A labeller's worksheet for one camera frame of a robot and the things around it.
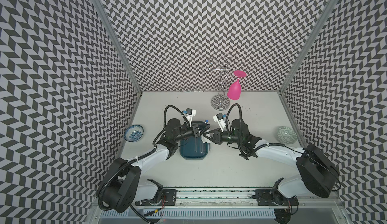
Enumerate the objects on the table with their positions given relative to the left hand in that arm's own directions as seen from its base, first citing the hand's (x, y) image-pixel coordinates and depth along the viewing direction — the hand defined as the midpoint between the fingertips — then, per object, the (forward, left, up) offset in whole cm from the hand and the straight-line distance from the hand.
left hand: (209, 127), depth 75 cm
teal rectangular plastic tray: (-3, +8, -19) cm, 21 cm away
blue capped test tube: (+2, +1, +2) cm, 3 cm away
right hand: (-4, +2, -4) cm, 6 cm away
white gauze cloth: (-5, +2, -4) cm, 7 cm away
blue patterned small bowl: (+7, +47, -18) cm, 51 cm away
